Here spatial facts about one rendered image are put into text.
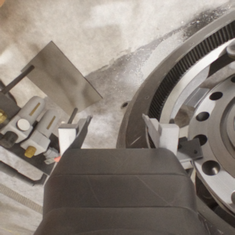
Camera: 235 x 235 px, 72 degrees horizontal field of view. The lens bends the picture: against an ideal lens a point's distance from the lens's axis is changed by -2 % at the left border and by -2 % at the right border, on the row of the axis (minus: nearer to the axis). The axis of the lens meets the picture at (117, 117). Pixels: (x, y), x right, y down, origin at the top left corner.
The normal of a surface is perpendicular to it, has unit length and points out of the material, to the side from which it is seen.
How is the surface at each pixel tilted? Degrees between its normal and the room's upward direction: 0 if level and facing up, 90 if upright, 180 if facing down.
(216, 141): 90
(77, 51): 0
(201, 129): 90
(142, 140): 90
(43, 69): 0
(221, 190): 90
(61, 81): 0
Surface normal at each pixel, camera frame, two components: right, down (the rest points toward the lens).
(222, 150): -0.59, -0.65
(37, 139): 0.80, -0.39
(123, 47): -0.11, 0.65
